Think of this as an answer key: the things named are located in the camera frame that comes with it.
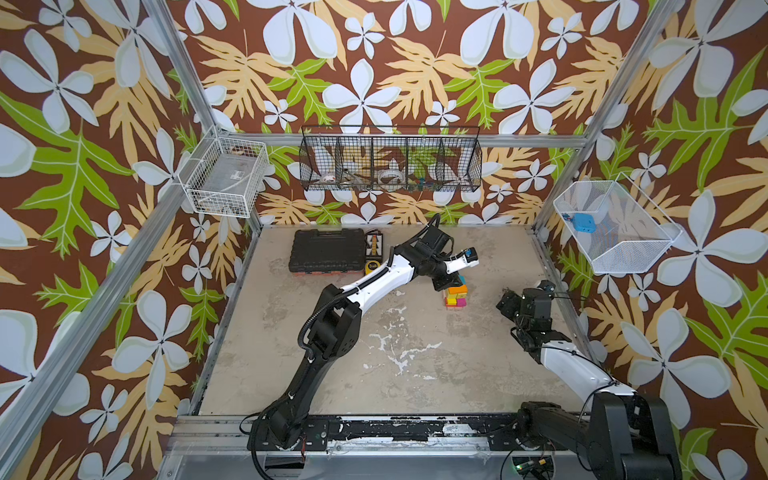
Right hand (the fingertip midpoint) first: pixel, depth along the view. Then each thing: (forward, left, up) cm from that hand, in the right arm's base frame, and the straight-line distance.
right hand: (511, 297), depth 89 cm
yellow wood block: (+2, +17, -5) cm, 18 cm away
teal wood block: (+4, +15, +5) cm, 16 cm away
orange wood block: (+2, +16, +1) cm, 16 cm away
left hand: (+6, +16, +6) cm, 18 cm away
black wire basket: (+40, +36, +22) cm, 59 cm away
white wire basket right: (+11, -27, +19) cm, 35 cm away
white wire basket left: (+28, +85, +26) cm, 94 cm away
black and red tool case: (+24, +59, -6) cm, 64 cm away
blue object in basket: (+15, -20, +17) cm, 30 cm away
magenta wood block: (+2, +13, -5) cm, 15 cm away
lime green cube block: (+3, +15, -3) cm, 15 cm away
